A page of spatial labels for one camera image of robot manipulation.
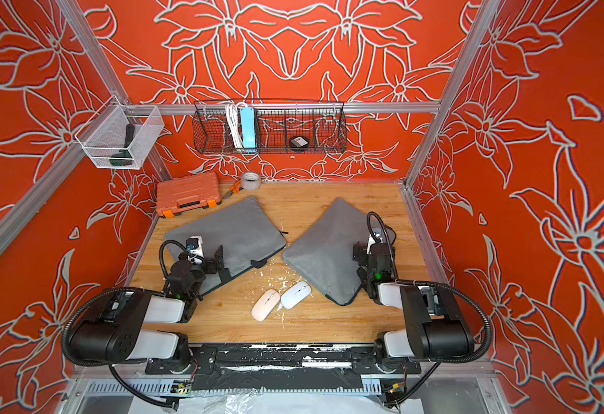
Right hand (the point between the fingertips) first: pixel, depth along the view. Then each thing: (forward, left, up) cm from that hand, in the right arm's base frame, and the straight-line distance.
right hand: (373, 241), depth 92 cm
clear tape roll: (+35, +51, -3) cm, 62 cm away
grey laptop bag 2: (-5, +19, -2) cm, 19 cm away
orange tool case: (+24, +77, -1) cm, 80 cm away
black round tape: (+30, +28, +22) cm, 46 cm away
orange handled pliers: (+31, +58, -5) cm, 66 cm away
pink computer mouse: (-22, +38, -4) cm, 44 cm away
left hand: (-4, +59, +2) cm, 59 cm away
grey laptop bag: (+5, +49, -2) cm, 49 cm away
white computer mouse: (-19, +28, -4) cm, 34 cm away
